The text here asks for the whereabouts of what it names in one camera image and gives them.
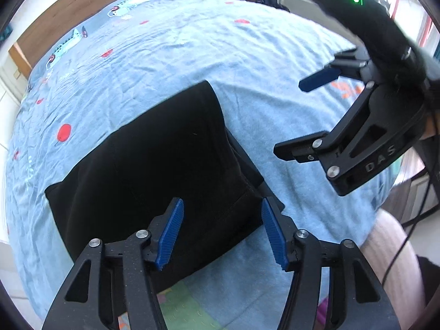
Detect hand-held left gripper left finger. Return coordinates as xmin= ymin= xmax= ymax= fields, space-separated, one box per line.
xmin=41 ymin=197 xmax=185 ymax=330

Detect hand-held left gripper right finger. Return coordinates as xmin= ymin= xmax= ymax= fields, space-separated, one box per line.
xmin=261 ymin=197 xmax=403 ymax=330

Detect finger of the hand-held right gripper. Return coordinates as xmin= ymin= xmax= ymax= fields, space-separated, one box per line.
xmin=274 ymin=131 xmax=342 ymax=180
xmin=299 ymin=46 xmax=376 ymax=93

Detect black pants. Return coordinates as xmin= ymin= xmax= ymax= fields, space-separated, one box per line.
xmin=45 ymin=80 xmax=286 ymax=293

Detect person's right hand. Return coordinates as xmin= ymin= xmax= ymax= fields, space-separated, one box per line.
xmin=423 ymin=110 xmax=440 ymax=142

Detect person's leg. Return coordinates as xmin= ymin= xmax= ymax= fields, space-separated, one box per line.
xmin=364 ymin=210 xmax=427 ymax=330

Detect printed blue blanket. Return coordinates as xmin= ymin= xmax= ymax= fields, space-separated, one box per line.
xmin=5 ymin=0 xmax=406 ymax=330

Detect printed blue pillow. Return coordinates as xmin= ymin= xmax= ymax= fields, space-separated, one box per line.
xmin=102 ymin=0 xmax=193 ymax=22
xmin=29 ymin=27 xmax=94 ymax=87

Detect wooden headboard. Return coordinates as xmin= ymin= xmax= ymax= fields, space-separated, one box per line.
xmin=9 ymin=0 xmax=163 ymax=80

